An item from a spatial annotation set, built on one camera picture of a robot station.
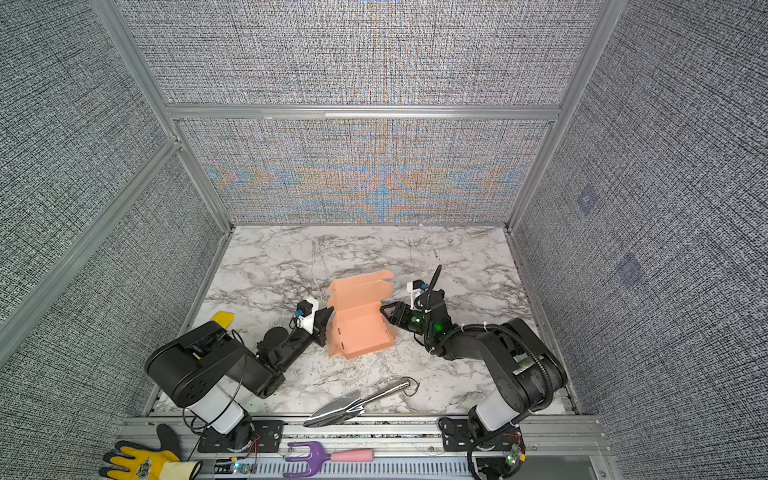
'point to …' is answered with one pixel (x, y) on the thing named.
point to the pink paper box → (357, 324)
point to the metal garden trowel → (347, 406)
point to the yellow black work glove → (140, 462)
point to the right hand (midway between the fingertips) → (383, 304)
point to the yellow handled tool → (225, 318)
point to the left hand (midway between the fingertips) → (336, 307)
